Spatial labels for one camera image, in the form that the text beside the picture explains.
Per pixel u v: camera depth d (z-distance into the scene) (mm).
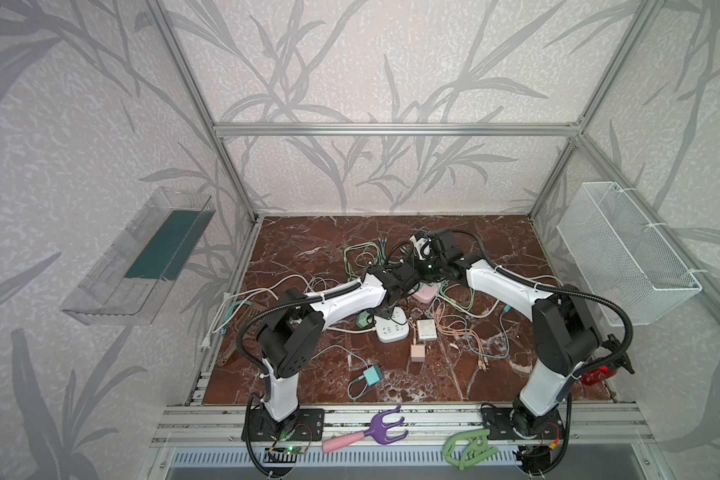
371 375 799
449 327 909
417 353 838
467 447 709
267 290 980
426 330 866
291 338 473
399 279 706
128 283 631
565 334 473
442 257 711
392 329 869
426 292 958
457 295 980
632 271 628
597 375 775
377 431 730
